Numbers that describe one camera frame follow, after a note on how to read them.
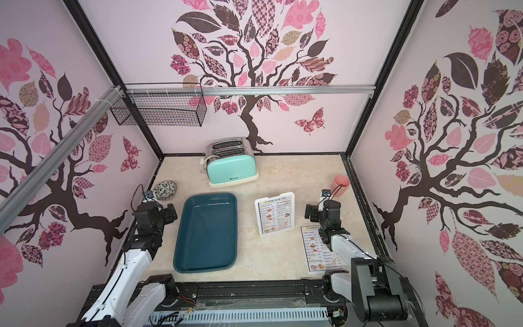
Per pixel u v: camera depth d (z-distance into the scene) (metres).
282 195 0.78
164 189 1.03
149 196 0.69
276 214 0.83
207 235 0.87
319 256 0.83
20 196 0.51
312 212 0.82
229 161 0.94
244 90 0.93
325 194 0.78
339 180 1.00
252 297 0.74
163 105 0.95
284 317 0.70
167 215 0.73
